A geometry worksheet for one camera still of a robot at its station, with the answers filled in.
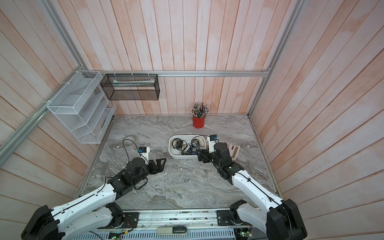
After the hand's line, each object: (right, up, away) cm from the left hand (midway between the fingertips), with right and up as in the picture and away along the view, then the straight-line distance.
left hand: (160, 162), depth 81 cm
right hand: (+24, +7, +3) cm, 25 cm away
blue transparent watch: (+20, +7, +15) cm, 26 cm away
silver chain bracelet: (+8, -17, +1) cm, 19 cm away
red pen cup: (+23, +23, +32) cm, 46 cm away
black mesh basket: (-26, +49, +24) cm, 60 cm away
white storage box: (+8, +2, +15) cm, 17 cm away
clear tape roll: (-26, +10, +23) cm, 36 cm away
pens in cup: (+23, +30, +20) cm, 43 cm away
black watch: (+10, +8, +17) cm, 22 cm away
